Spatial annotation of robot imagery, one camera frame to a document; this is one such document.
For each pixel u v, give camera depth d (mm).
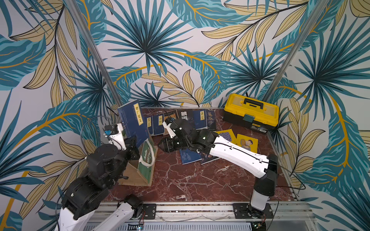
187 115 1132
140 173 689
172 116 1123
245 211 720
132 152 482
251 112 968
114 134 441
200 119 1092
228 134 1032
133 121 584
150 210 733
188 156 922
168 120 609
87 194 345
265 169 429
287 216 736
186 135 506
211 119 1105
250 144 978
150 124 1063
